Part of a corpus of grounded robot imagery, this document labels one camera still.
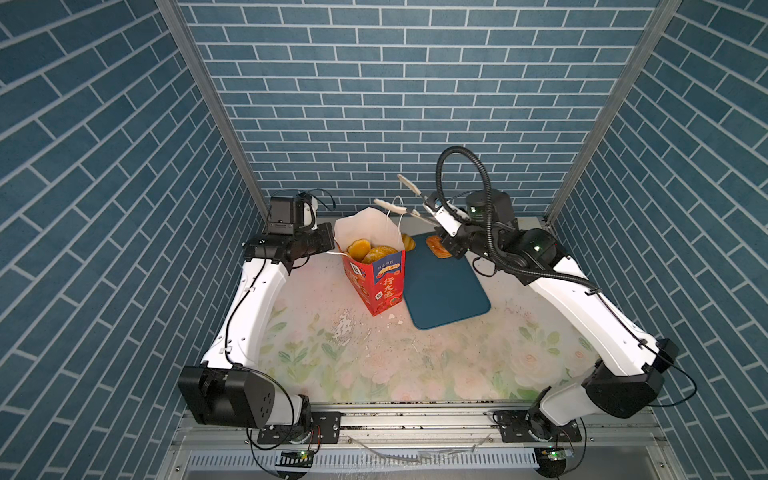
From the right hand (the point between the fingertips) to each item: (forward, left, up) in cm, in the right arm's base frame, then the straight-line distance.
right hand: (442, 215), depth 68 cm
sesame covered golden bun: (+3, +17, -19) cm, 26 cm away
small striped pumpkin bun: (+8, +24, -24) cm, 35 cm away
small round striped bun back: (+21, +9, -34) cm, 41 cm away
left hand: (+1, +27, -9) cm, 29 cm away
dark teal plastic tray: (+3, -3, -38) cm, 38 cm away
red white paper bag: (-5, +15, -21) cm, 27 cm away
